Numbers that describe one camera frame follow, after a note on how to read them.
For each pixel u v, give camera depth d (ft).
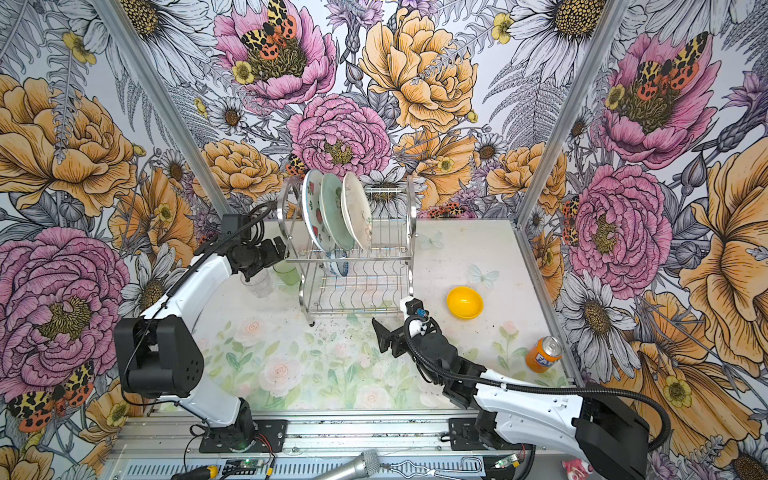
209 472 2.22
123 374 1.50
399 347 2.24
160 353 1.47
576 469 2.20
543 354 2.53
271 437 2.41
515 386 1.72
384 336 2.21
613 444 1.38
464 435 2.43
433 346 1.96
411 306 2.10
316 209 2.21
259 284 3.35
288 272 3.17
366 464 2.21
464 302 3.15
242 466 2.33
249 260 2.44
